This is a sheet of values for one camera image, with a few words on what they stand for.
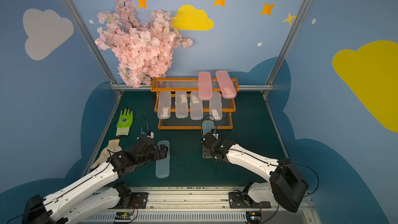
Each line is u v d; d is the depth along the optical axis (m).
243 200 0.66
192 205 0.73
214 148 0.65
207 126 0.95
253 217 0.73
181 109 0.91
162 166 0.85
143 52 0.68
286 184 0.41
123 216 0.72
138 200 0.75
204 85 0.84
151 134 0.74
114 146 0.92
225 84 0.86
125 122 1.03
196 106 0.92
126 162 0.54
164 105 0.93
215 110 0.90
